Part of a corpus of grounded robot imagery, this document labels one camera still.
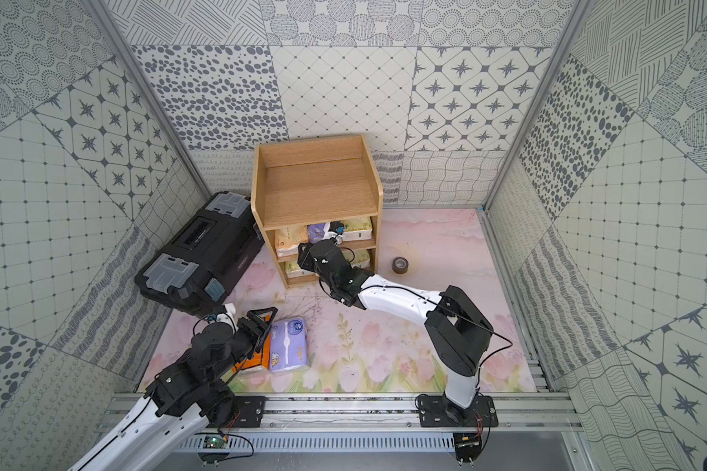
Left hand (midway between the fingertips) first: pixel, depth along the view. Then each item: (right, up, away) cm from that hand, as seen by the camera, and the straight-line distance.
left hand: (274, 312), depth 74 cm
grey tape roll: (+36, +9, +28) cm, 46 cm away
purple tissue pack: (+2, -11, +6) cm, 12 cm away
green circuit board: (-14, -32, -2) cm, 35 cm away
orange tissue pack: (-5, -14, +4) cm, 15 cm away
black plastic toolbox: (-23, +9, +8) cm, 26 cm away
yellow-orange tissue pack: (+1, +18, +10) cm, 21 cm away
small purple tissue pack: (+9, +20, +12) cm, 25 cm away
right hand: (+6, +16, +9) cm, 19 cm away
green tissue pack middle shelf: (+21, +22, +12) cm, 33 cm away
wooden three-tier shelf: (+7, +32, +8) cm, 34 cm away
